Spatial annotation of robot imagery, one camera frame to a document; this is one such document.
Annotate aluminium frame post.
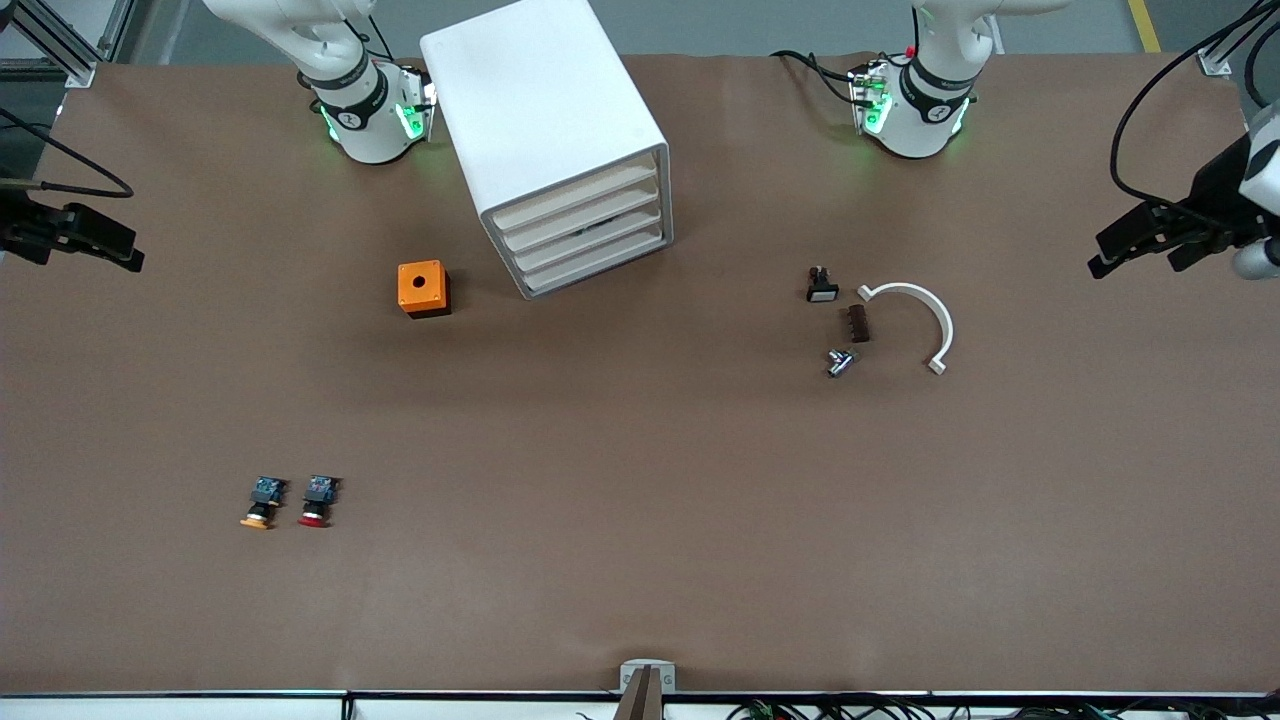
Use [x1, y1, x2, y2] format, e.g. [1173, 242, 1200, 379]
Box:
[0, 0, 136, 89]
[1198, 0, 1280, 79]

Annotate orange box with hole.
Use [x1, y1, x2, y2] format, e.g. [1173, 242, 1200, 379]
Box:
[397, 259, 451, 319]

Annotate black base cable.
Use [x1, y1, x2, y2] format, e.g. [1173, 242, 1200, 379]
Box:
[770, 48, 863, 106]

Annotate grey mount bracket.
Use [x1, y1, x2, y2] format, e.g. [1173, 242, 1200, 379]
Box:
[619, 658, 678, 695]

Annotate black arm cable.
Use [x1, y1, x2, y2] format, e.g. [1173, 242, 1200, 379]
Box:
[1108, 0, 1280, 211]
[0, 108, 134, 198]

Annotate white curved bracket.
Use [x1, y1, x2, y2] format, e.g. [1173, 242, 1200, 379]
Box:
[856, 282, 955, 377]

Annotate dark tapered bar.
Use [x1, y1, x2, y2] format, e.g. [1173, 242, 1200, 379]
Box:
[612, 666, 665, 720]

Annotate white table edge rail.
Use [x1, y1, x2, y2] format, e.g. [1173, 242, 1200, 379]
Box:
[0, 690, 1280, 720]

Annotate orange-capped push button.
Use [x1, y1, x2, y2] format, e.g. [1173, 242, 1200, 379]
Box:
[239, 476, 291, 531]

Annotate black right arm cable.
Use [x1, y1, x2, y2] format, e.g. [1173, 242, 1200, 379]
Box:
[0, 108, 134, 198]

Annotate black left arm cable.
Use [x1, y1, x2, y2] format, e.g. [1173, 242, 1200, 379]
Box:
[1108, 0, 1280, 211]

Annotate red-capped push button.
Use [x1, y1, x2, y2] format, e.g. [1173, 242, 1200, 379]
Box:
[297, 475, 343, 529]

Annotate tangled black cables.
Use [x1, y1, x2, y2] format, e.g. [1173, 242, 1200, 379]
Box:
[725, 693, 1280, 720]

